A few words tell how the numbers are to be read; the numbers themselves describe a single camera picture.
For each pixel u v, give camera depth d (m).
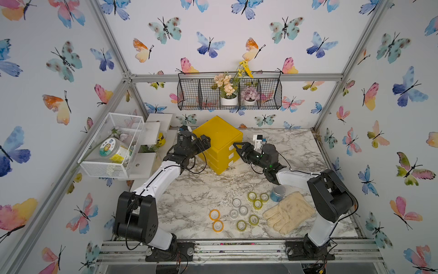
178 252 0.73
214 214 0.84
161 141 1.07
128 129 0.78
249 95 0.87
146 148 0.94
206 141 0.77
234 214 0.84
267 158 0.71
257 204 0.87
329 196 0.48
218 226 0.81
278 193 0.83
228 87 0.81
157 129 0.90
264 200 0.89
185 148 0.67
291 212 0.85
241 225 0.81
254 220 0.83
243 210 0.86
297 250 0.74
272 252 0.75
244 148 0.78
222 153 0.83
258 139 0.83
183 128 0.77
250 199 0.89
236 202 0.89
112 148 0.62
